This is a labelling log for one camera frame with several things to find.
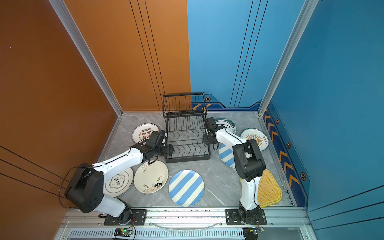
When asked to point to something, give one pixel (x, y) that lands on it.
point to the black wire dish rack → (184, 114)
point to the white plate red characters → (142, 132)
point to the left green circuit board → (121, 232)
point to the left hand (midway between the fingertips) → (170, 148)
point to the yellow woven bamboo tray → (269, 191)
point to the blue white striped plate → (186, 187)
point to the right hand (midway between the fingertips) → (207, 140)
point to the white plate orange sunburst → (261, 137)
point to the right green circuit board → (256, 231)
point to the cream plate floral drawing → (150, 178)
